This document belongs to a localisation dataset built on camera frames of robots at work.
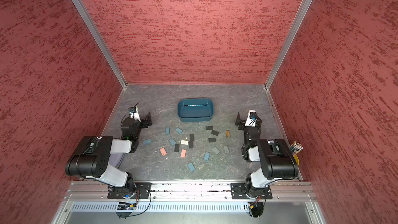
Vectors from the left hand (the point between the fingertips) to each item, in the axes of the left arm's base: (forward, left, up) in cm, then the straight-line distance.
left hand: (142, 116), depth 94 cm
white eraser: (-14, -26, -7) cm, 30 cm away
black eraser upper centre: (-9, -31, -9) cm, 33 cm away
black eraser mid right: (-12, -43, -8) cm, 45 cm away
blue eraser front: (-27, -32, -7) cm, 43 cm away
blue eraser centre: (-14, -20, -7) cm, 25 cm away
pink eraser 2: (-20, -27, -8) cm, 34 cm away
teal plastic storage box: (+9, -31, -6) cm, 33 cm away
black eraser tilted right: (-7, -46, -8) cm, 47 cm away
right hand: (-1, -64, +4) cm, 64 cm away
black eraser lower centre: (-14, -31, -7) cm, 35 cm away
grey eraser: (-19, -46, -7) cm, 50 cm away
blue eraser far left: (-14, -4, -7) cm, 16 cm away
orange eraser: (-8, -53, -7) cm, 54 cm away
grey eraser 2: (-18, -52, -7) cm, 55 cm away
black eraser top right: (-3, -42, -8) cm, 43 cm away
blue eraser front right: (-22, -40, -7) cm, 46 cm away
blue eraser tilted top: (-6, -23, -7) cm, 25 cm away
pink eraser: (-19, -15, -8) cm, 26 cm away
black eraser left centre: (-17, -22, -9) cm, 29 cm away
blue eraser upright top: (-6, -15, -7) cm, 18 cm away
